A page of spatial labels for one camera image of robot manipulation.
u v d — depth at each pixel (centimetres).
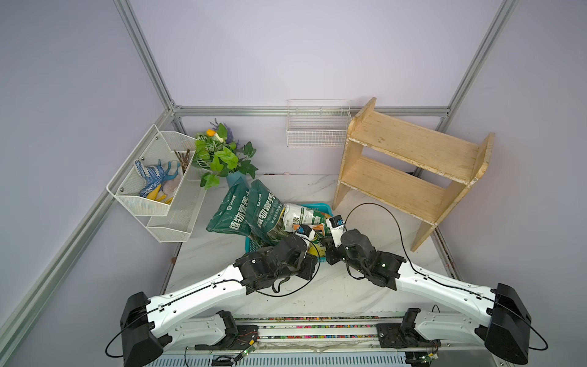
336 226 66
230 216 76
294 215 85
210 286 45
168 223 89
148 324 39
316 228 78
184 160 83
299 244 54
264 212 80
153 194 72
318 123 97
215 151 83
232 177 93
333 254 67
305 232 64
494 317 40
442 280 48
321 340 73
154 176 72
